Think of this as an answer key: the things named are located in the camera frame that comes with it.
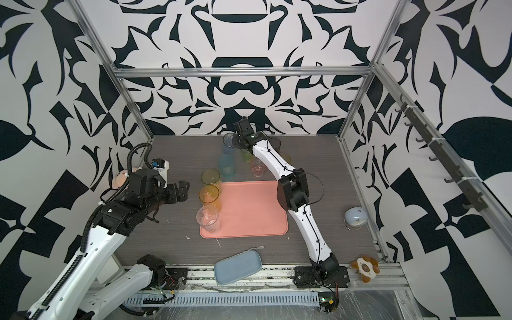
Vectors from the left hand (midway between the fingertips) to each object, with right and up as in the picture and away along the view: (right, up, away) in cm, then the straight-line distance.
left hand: (176, 181), depth 72 cm
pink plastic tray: (+26, -15, +20) cm, 35 cm away
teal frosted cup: (+15, +4, +23) cm, 28 cm away
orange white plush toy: (+69, -32, +3) cm, 76 cm away
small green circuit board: (+54, -42, -1) cm, 68 cm away
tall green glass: (+8, 0, +17) cm, 19 cm away
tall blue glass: (+15, +14, +25) cm, 32 cm away
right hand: (+19, +18, +26) cm, 37 cm away
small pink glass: (+29, +3, +33) cm, 44 cm away
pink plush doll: (-35, -2, +22) cm, 42 cm away
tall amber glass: (+8, -7, +13) cm, 17 cm away
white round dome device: (+68, -16, +10) cm, 71 cm away
